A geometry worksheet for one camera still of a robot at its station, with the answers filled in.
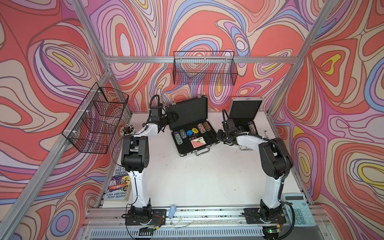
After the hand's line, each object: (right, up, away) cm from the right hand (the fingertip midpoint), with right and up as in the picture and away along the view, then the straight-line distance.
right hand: (218, 139), depth 101 cm
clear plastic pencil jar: (-57, +7, -12) cm, 59 cm away
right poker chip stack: (+25, +8, +4) cm, 26 cm away
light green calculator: (+37, -35, -29) cm, 59 cm away
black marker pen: (+35, +3, +5) cm, 35 cm away
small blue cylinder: (-28, -33, -28) cm, 51 cm away
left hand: (-29, +15, 0) cm, 33 cm away
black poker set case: (-19, +6, +4) cm, 20 cm away
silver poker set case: (+19, +20, +5) cm, 28 cm away
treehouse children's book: (-58, -24, -19) cm, 66 cm away
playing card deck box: (-14, -2, -2) cm, 14 cm away
